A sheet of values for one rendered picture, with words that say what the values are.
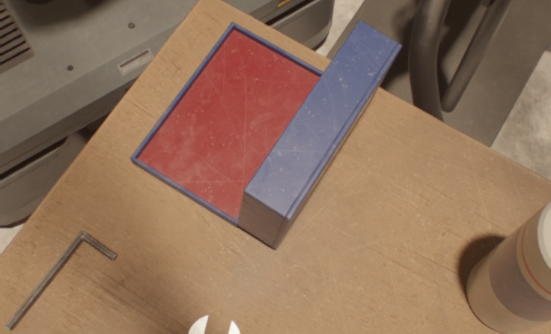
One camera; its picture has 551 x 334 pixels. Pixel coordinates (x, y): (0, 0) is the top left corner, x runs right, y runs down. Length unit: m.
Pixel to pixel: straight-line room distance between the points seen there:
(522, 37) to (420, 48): 0.52
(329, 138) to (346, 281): 0.14
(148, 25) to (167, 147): 0.34
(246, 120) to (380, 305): 0.20
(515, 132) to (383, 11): 0.29
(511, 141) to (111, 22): 0.64
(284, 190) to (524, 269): 0.16
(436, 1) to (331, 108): 0.28
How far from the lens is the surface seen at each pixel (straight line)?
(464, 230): 0.64
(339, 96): 0.53
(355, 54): 0.54
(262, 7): 0.99
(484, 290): 0.57
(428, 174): 0.64
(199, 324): 0.60
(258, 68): 0.67
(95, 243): 0.62
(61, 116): 0.94
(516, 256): 0.50
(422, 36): 0.78
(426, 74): 0.79
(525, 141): 1.21
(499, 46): 1.27
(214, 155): 0.63
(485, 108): 1.21
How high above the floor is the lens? 1.06
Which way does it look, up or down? 69 degrees down
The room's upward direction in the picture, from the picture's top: straight up
